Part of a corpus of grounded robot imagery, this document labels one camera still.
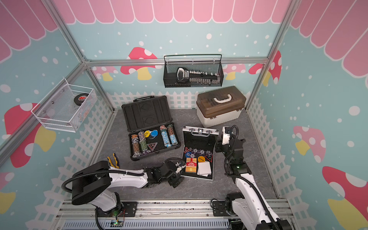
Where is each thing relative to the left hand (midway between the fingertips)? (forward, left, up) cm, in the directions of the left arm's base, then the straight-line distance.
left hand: (177, 173), depth 87 cm
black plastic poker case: (+35, +23, +6) cm, 42 cm away
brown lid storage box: (+39, -27, +20) cm, 51 cm away
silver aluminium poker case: (+16, -13, +3) cm, 21 cm away
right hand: (+15, -23, +20) cm, 34 cm away
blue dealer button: (+27, +18, +3) cm, 33 cm away
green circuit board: (-25, +29, 0) cm, 39 cm away
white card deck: (+2, -16, +3) cm, 16 cm away
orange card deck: (+4, -8, +3) cm, 10 cm away
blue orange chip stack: (+20, +25, +4) cm, 32 cm away
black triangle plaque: (+16, +18, +4) cm, 24 cm away
